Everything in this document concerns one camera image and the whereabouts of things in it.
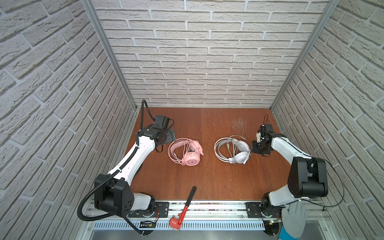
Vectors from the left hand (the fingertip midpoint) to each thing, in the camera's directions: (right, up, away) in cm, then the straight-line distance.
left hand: (166, 135), depth 83 cm
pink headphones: (+11, -10, +3) cm, 15 cm away
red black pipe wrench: (+7, -41, -14) cm, 44 cm away
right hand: (+54, -9, +8) cm, 56 cm away
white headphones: (+41, -10, +7) cm, 43 cm away
